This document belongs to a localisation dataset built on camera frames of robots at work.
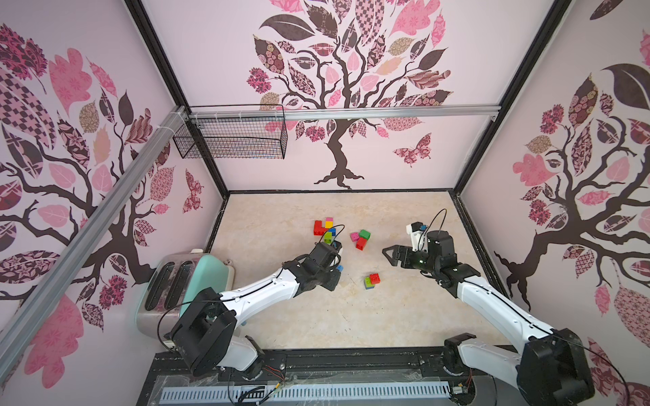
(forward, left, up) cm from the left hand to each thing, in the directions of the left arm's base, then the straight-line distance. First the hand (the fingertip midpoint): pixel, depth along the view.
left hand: (333, 278), depth 85 cm
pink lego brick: (+31, +1, -6) cm, 32 cm away
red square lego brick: (+1, -14, -1) cm, 14 cm away
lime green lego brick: (+20, +2, -4) cm, 20 cm away
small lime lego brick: (0, -13, -4) cm, 13 cm away
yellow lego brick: (+29, +1, -6) cm, 29 cm away
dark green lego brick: (+23, -13, -5) cm, 27 cm away
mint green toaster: (-6, +47, +10) cm, 49 cm away
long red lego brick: (+24, +6, -4) cm, 25 cm away
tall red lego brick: (+18, -12, -6) cm, 22 cm away
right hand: (+7, -20, +8) cm, 23 cm away
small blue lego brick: (-1, -13, -6) cm, 15 cm away
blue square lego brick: (+23, 0, -4) cm, 24 cm away
